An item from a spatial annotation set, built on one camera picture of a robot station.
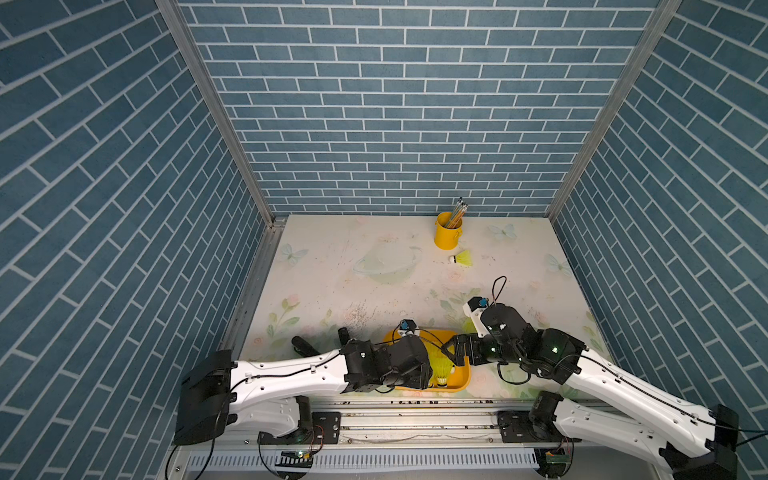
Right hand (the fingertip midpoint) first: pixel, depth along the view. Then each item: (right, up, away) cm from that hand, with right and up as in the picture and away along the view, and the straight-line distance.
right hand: (456, 350), depth 72 cm
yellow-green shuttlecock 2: (-3, -4, 0) cm, 5 cm away
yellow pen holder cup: (+3, +28, +37) cm, 47 cm away
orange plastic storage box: (+3, -10, +9) cm, 13 cm away
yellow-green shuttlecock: (+9, +21, +32) cm, 40 cm away
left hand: (-6, -7, -1) cm, 9 cm away
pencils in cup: (+6, +37, +31) cm, 49 cm away
